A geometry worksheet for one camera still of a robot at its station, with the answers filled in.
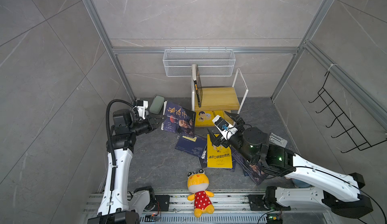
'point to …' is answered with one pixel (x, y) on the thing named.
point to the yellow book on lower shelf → (204, 118)
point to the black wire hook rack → (360, 142)
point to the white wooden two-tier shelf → (230, 99)
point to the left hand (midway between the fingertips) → (164, 115)
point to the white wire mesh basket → (211, 62)
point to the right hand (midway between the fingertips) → (218, 119)
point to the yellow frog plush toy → (198, 183)
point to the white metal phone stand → (277, 140)
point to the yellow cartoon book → (218, 157)
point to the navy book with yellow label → (193, 146)
